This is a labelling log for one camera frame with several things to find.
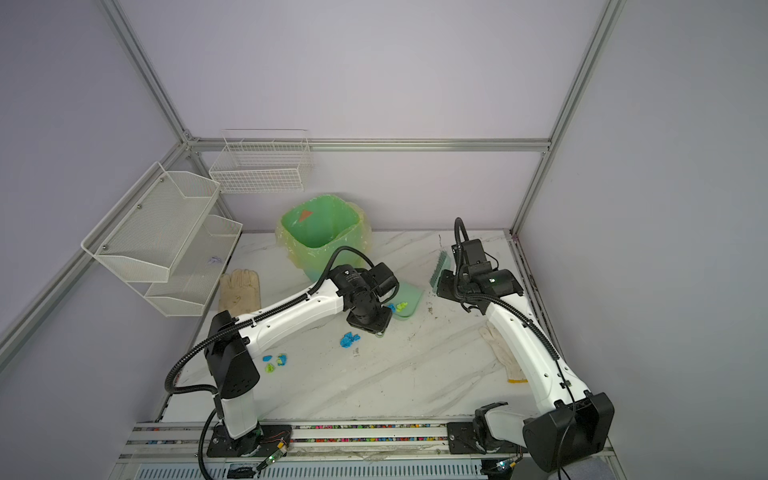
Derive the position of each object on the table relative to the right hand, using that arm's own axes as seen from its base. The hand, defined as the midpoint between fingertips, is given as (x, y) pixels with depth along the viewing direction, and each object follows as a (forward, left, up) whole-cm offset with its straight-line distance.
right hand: (442, 283), depth 78 cm
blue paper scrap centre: (-7, +28, -21) cm, 35 cm away
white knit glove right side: (-10, -20, -23) cm, 32 cm away
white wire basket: (+40, +56, +13) cm, 70 cm away
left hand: (-10, +17, -7) cm, 21 cm away
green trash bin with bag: (+26, +41, -4) cm, 49 cm away
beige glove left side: (+11, +68, -21) cm, 71 cm away
